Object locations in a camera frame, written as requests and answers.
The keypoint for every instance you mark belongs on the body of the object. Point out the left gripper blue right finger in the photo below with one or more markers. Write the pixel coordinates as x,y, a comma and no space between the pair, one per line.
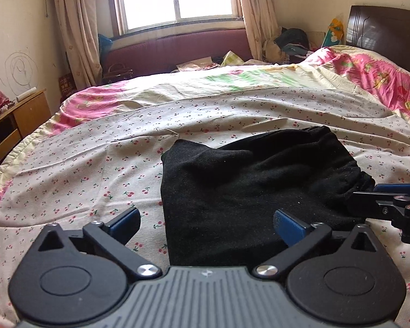
293,230

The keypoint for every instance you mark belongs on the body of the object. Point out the beige right curtain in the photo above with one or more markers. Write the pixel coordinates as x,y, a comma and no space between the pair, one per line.
260,24

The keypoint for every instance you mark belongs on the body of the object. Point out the black pants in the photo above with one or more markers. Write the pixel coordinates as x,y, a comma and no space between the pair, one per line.
219,204

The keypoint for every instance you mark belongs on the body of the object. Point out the beige left curtain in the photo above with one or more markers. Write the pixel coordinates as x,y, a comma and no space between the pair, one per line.
78,26

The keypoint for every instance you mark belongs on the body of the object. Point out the pink floral quilt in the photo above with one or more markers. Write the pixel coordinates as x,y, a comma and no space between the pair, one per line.
341,67

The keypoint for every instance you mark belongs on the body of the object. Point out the maroon padded bench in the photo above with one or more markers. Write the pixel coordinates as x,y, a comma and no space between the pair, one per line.
164,54

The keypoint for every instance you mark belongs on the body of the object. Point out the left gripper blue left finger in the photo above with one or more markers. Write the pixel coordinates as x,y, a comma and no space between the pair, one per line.
121,227

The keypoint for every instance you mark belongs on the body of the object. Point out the beige curtain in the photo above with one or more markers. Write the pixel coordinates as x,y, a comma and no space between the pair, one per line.
78,26
260,24

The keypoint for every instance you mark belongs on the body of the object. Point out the dark wooden headboard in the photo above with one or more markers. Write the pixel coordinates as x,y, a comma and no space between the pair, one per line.
384,30

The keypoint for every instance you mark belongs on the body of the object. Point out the pile of dark clothes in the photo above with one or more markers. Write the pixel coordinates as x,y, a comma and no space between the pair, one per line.
290,47

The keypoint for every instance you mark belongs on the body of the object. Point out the white paper roll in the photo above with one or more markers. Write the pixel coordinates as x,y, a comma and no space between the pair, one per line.
26,94

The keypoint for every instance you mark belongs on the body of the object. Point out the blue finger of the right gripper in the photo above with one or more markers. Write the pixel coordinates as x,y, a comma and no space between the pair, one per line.
403,188

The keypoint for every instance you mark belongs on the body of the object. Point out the cherry print bed sheet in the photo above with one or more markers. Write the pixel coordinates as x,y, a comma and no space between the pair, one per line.
110,162

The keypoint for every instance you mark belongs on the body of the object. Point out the colourful toy bag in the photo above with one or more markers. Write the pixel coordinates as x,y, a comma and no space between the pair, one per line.
334,34

